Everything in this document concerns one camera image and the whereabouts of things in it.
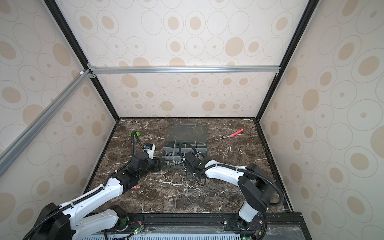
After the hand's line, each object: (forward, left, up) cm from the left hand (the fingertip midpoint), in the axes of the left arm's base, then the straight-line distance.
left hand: (165, 156), depth 82 cm
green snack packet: (+26, +26, -14) cm, 39 cm away
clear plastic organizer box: (+26, -16, -15) cm, 34 cm away
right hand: (-5, -14, -11) cm, 19 cm away
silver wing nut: (+3, -4, -13) cm, 14 cm away
